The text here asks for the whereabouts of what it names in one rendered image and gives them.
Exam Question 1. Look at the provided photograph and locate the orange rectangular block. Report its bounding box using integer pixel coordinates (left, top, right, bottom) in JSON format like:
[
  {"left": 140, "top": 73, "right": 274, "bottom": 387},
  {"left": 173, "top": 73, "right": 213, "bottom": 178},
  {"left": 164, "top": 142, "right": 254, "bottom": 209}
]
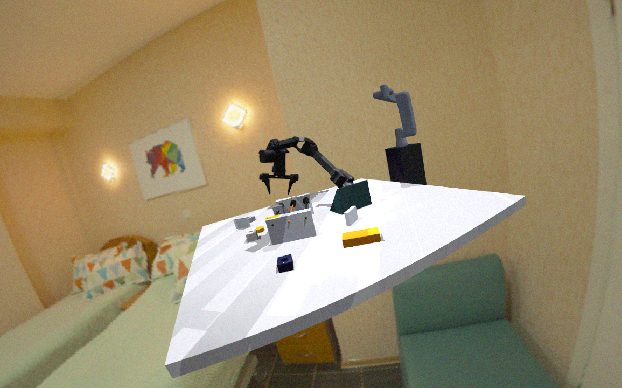
[{"left": 342, "top": 227, "right": 381, "bottom": 248}]

